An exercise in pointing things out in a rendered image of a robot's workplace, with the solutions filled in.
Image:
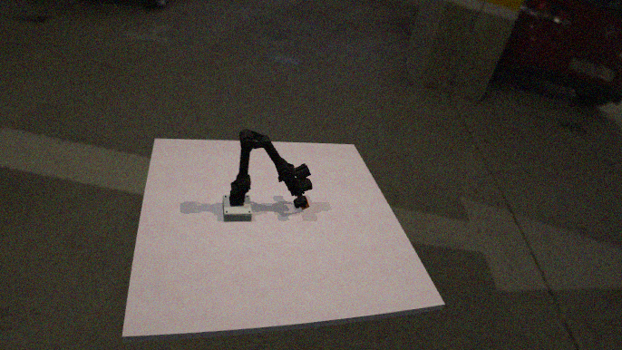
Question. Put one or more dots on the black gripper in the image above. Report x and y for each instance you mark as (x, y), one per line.
(300, 201)

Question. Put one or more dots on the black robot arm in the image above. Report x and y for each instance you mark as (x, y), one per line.
(286, 171)

